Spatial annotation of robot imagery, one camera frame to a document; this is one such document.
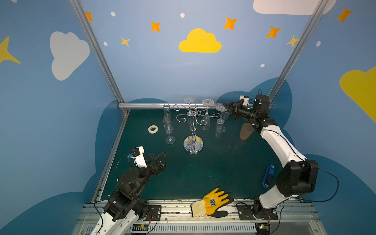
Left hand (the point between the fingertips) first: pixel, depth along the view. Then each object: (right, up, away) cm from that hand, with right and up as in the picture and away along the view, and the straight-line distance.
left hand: (159, 152), depth 69 cm
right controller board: (+52, -40, +5) cm, 66 cm away
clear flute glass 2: (+34, +11, +21) cm, 41 cm away
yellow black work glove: (+25, -29, +6) cm, 39 cm away
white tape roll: (-13, +8, +39) cm, 42 cm away
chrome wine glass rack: (+18, -1, +33) cm, 37 cm away
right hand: (+33, +26, +7) cm, 42 cm away
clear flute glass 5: (+25, +17, +24) cm, 39 cm away
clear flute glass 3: (0, +23, +24) cm, 33 cm away
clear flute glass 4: (+1, +10, +25) cm, 27 cm away
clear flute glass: (+32, +22, +8) cm, 40 cm away
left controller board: (-10, -38, +4) cm, 40 cm away
